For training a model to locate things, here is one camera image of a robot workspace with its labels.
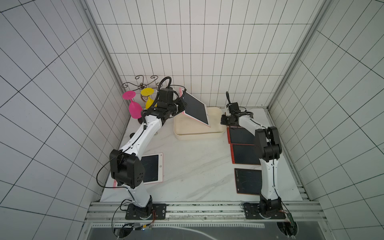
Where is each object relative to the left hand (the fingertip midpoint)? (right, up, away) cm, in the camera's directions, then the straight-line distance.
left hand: (187, 106), depth 82 cm
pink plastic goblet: (-31, -2, +4) cm, 31 cm away
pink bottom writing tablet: (+5, -1, +17) cm, 18 cm away
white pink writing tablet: (-21, -35, +8) cm, 42 cm away
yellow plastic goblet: (-22, +8, +1) cm, 24 cm away
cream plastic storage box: (-2, -15, +26) cm, 30 cm away
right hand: (+27, -6, +25) cm, 38 cm away
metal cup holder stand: (-28, +13, +7) cm, 32 cm away
